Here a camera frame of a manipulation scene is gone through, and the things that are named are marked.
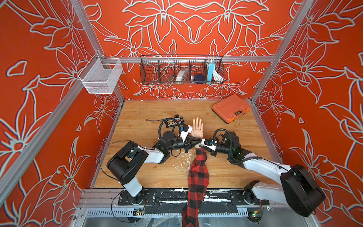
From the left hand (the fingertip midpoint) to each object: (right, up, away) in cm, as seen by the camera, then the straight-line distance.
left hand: (200, 141), depth 76 cm
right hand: (0, -2, +4) cm, 4 cm away
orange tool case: (+27, +19, +31) cm, 45 cm away
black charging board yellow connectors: (-15, +10, +28) cm, 33 cm away
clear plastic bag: (-10, +41, +16) cm, 46 cm away
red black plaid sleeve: (-1, -23, -1) cm, 23 cm away
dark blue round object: (+2, +39, +18) cm, 43 cm away
